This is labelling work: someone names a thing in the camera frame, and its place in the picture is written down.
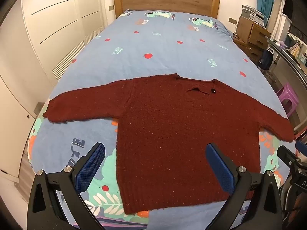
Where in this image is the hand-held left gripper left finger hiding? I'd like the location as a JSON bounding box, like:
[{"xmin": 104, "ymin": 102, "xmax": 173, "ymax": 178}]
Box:
[{"xmin": 27, "ymin": 142, "xmax": 106, "ymax": 230}]

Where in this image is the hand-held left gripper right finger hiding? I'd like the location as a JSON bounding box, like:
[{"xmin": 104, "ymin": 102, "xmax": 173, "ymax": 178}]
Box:
[{"xmin": 205, "ymin": 143, "xmax": 283, "ymax": 230}]

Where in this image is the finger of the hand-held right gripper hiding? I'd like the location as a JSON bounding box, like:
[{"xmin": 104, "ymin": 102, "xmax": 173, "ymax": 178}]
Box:
[
  {"xmin": 277, "ymin": 145, "xmax": 301, "ymax": 171},
  {"xmin": 295, "ymin": 140, "xmax": 307, "ymax": 154}
]

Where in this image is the dark red knitted sweater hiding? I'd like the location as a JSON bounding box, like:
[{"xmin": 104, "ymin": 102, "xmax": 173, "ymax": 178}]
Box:
[{"xmin": 43, "ymin": 74, "xmax": 296, "ymax": 215}]

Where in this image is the purple plastic stool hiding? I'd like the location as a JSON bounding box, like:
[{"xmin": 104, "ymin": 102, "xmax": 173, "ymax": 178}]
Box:
[{"xmin": 276, "ymin": 83, "xmax": 300, "ymax": 118}]

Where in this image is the dark blue bag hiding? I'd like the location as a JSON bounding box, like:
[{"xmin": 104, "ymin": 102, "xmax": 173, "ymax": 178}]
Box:
[{"xmin": 258, "ymin": 49, "xmax": 274, "ymax": 70}]

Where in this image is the grey desk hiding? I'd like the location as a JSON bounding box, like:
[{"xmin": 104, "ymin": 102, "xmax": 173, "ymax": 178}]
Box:
[{"xmin": 265, "ymin": 36, "xmax": 307, "ymax": 96}]

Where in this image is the wooden dresser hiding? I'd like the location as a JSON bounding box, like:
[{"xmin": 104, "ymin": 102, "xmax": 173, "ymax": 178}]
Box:
[{"xmin": 236, "ymin": 16, "xmax": 271, "ymax": 60}]

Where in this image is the blue printed bed sheet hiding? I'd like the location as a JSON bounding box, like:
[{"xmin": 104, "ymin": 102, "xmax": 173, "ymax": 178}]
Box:
[{"xmin": 27, "ymin": 9, "xmax": 292, "ymax": 230}]

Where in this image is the grey printer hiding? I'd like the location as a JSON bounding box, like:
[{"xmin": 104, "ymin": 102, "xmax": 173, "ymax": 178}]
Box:
[{"xmin": 241, "ymin": 5, "xmax": 267, "ymax": 25}]

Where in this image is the white wardrobe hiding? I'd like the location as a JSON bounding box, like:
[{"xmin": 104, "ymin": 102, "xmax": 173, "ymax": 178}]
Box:
[{"xmin": 0, "ymin": 0, "xmax": 108, "ymax": 197}]

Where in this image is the teal curtain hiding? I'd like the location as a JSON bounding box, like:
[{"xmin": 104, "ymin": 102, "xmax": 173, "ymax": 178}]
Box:
[{"xmin": 256, "ymin": 0, "xmax": 276, "ymax": 28}]

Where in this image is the wooden bed headboard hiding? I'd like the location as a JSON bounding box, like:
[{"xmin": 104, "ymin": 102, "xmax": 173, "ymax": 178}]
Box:
[{"xmin": 113, "ymin": 0, "xmax": 220, "ymax": 20}]

